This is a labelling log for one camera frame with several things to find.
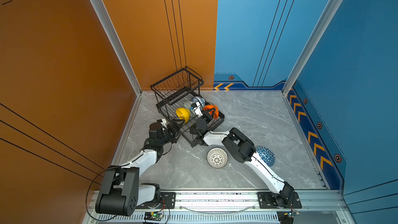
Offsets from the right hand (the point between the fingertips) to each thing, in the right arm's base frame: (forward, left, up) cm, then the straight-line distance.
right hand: (215, 110), depth 94 cm
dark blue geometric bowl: (-25, -28, -11) cm, 39 cm away
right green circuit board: (-51, -32, -12) cm, 62 cm away
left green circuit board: (-52, +31, -13) cm, 62 cm away
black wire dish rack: (-4, +19, +12) cm, 23 cm away
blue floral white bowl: (+10, +9, -1) cm, 13 cm away
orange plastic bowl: (-2, 0, +1) cm, 2 cm away
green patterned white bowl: (+8, +18, -4) cm, 20 cm away
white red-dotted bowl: (-25, 0, -11) cm, 28 cm away
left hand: (-11, +18, +2) cm, 21 cm away
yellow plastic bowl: (-1, +19, -2) cm, 19 cm away
